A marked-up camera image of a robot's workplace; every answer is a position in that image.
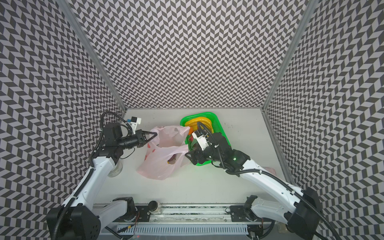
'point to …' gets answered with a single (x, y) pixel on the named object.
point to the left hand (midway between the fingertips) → (156, 135)
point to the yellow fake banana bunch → (193, 123)
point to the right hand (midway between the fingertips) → (192, 154)
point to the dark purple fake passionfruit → (172, 157)
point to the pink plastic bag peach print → (166, 151)
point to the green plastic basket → (216, 126)
